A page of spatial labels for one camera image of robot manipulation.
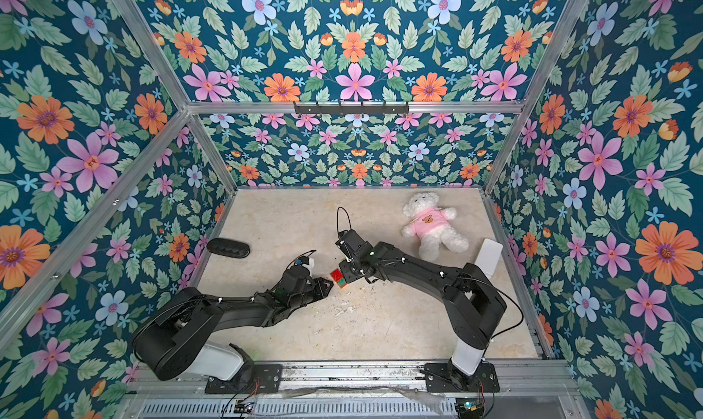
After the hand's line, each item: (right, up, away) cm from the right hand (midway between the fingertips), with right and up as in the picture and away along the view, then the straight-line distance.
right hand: (350, 268), depth 86 cm
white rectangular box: (+48, +2, +8) cm, 49 cm away
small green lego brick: (-3, -5, +3) cm, 7 cm away
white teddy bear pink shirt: (+28, +14, +12) cm, 34 cm away
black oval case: (-44, +5, +11) cm, 46 cm away
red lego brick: (-5, -4, +6) cm, 9 cm away
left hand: (-5, -6, +4) cm, 9 cm away
